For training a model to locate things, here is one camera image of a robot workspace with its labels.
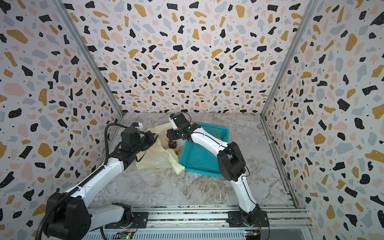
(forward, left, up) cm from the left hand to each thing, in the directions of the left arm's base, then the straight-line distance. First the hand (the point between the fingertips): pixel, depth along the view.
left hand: (158, 131), depth 81 cm
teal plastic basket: (-3, -20, -23) cm, 31 cm away
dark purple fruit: (+4, -4, -20) cm, 21 cm away
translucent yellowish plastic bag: (-9, 0, -10) cm, 13 cm away
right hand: (+5, -3, -6) cm, 9 cm away
